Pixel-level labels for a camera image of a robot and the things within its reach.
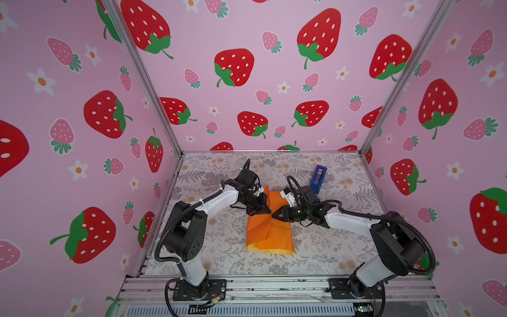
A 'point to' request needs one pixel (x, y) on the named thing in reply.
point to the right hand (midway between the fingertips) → (271, 220)
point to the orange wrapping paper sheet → (269, 234)
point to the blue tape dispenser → (317, 178)
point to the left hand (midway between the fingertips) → (273, 211)
